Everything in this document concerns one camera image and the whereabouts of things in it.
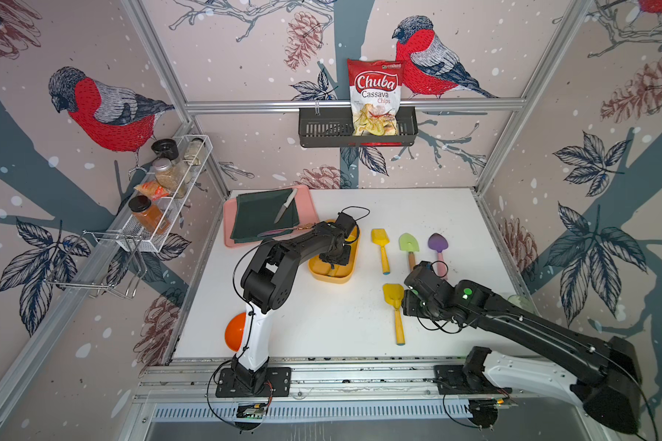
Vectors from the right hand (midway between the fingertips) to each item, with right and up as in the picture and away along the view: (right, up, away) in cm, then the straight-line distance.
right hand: (407, 303), depth 78 cm
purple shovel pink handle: (+18, +15, +25) cm, 35 cm away
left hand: (-18, +11, +20) cm, 29 cm away
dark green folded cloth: (-55, +26, +36) cm, 71 cm away
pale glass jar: (-67, +46, +7) cm, 82 cm away
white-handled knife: (-43, +29, +36) cm, 63 cm away
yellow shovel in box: (-22, +6, +14) cm, 27 cm away
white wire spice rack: (-71, +22, -9) cm, 75 cm away
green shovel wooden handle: (+7, +14, +25) cm, 30 cm away
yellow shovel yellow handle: (-2, 0, +9) cm, 9 cm away
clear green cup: (+41, -3, +10) cm, 43 cm away
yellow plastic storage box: (-25, +6, +15) cm, 30 cm away
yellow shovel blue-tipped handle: (-4, +17, +28) cm, 33 cm away
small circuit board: (-42, -26, -8) cm, 50 cm away
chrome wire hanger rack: (-76, +14, -12) cm, 78 cm away
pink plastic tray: (-33, +26, +36) cm, 56 cm away
